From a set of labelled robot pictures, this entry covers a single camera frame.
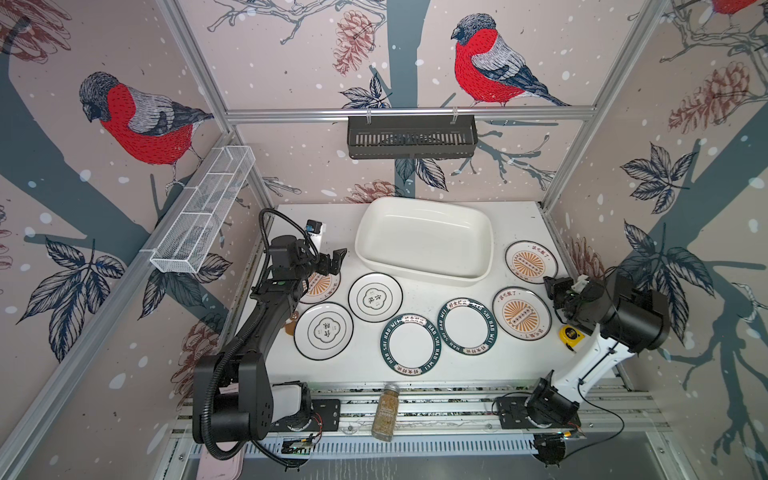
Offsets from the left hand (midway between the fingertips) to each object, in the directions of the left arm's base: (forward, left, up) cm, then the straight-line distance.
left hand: (329, 244), depth 84 cm
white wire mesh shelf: (+3, +32, +10) cm, 34 cm away
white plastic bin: (+17, -38, -20) cm, 46 cm away
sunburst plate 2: (+7, -68, -19) cm, 71 cm away
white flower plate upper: (-7, -13, -20) cm, 25 cm away
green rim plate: (-22, -23, -21) cm, 38 cm away
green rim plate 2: (-17, -41, -20) cm, 48 cm away
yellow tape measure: (-21, -70, -18) cm, 75 cm away
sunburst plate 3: (-13, -59, -20) cm, 64 cm away
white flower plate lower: (-18, +3, -20) cm, 27 cm away
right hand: (-1, -70, -18) cm, 72 cm away
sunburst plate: (-2, +6, -20) cm, 21 cm away
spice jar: (-40, -16, -16) cm, 46 cm away
